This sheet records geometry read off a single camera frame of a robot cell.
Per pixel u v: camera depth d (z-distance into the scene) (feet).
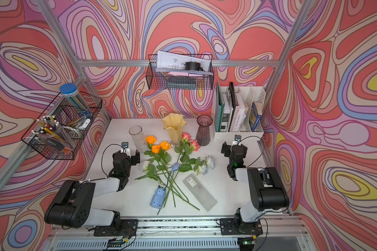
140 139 3.15
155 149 3.20
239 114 2.98
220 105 2.78
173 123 3.13
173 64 2.83
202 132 3.08
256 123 3.31
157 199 2.57
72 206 1.43
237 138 2.63
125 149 2.52
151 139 3.34
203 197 2.71
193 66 2.69
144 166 2.97
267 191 1.51
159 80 3.32
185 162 3.12
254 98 3.24
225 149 2.79
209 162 2.98
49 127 1.92
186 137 3.41
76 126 2.42
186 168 3.03
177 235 2.38
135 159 2.76
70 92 2.31
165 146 3.23
